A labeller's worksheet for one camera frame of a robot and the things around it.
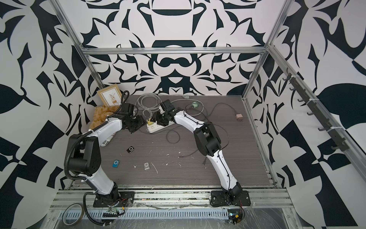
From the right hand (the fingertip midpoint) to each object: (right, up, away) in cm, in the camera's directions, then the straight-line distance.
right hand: (151, 119), depth 95 cm
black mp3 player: (-12, -19, -4) cm, 23 cm away
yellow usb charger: (-2, -2, +1) cm, 3 cm away
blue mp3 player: (-19, -26, -10) cm, 33 cm away
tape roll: (-33, -45, -24) cm, 61 cm away
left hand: (-6, -2, 0) cm, 6 cm away
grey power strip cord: (-4, +13, +21) cm, 25 cm away
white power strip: (+2, -6, +4) cm, 7 cm away
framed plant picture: (-32, +16, +10) cm, 37 cm away
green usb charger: (+30, +11, +17) cm, 36 cm away
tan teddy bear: (-35, +3, +3) cm, 35 cm away
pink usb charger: (+63, +1, +12) cm, 64 cm away
